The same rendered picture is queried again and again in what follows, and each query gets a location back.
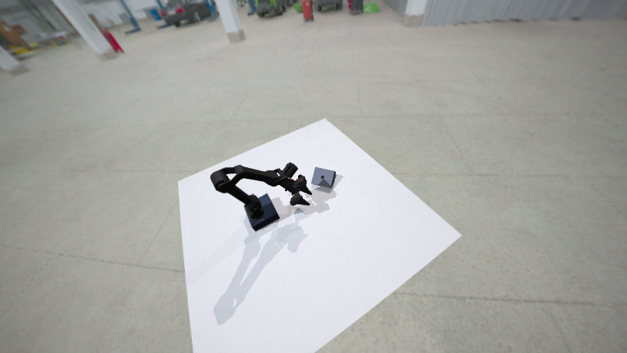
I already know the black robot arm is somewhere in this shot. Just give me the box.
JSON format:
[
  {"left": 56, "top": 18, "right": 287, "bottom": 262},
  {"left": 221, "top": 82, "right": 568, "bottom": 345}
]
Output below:
[{"left": 210, "top": 163, "right": 307, "bottom": 222}]

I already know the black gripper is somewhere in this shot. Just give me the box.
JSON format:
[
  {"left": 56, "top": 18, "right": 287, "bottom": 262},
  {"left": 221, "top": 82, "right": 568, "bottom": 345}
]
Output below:
[{"left": 284, "top": 180, "right": 312, "bottom": 206}]

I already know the grey sloped panel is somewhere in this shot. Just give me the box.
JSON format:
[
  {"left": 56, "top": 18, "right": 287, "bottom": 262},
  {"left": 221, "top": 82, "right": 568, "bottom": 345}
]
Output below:
[{"left": 311, "top": 167, "right": 336, "bottom": 188}]

